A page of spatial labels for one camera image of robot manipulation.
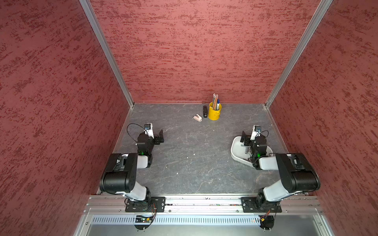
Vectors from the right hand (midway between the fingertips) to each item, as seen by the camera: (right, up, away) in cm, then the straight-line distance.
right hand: (249, 133), depth 94 cm
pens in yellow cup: (-20, +22, +12) cm, 32 cm away
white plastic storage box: (-8, -12, -1) cm, 14 cm away
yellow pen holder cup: (-22, +12, +13) cm, 28 cm away
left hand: (-62, +1, -1) cm, 62 cm away
